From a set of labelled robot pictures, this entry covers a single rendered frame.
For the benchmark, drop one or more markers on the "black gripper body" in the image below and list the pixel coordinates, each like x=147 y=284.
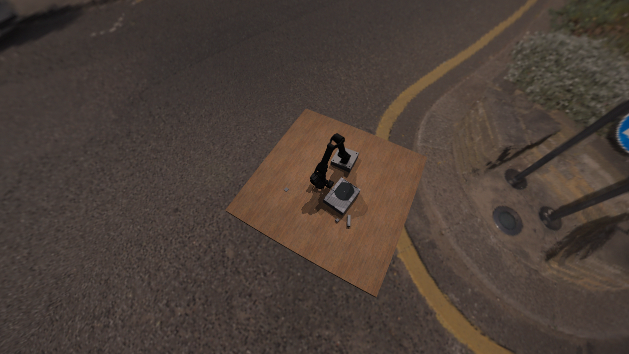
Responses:
x=328 y=184

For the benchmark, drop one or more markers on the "dark grey round disc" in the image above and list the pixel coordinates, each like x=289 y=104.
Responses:
x=349 y=191

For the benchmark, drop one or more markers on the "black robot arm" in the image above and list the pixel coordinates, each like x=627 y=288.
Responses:
x=323 y=165

